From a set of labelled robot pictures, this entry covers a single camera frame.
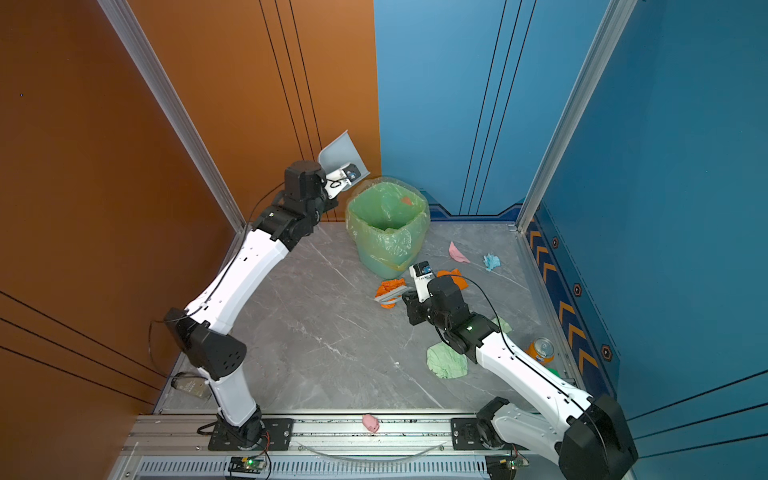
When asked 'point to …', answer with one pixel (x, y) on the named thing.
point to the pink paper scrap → (456, 254)
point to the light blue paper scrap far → (491, 261)
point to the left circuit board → (252, 464)
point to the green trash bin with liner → (385, 218)
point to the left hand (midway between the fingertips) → (316, 172)
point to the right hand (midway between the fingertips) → (403, 296)
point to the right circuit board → (503, 467)
